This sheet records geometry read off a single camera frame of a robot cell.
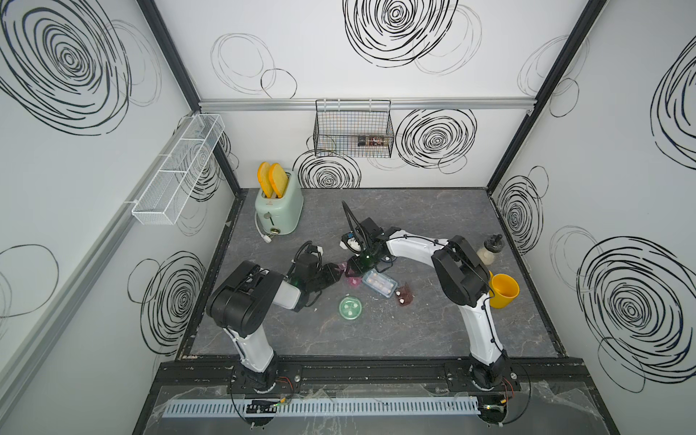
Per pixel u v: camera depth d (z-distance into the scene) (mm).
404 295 888
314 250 884
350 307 866
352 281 913
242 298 483
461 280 547
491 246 894
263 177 945
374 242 765
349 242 888
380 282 911
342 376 754
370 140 907
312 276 772
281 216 965
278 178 982
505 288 866
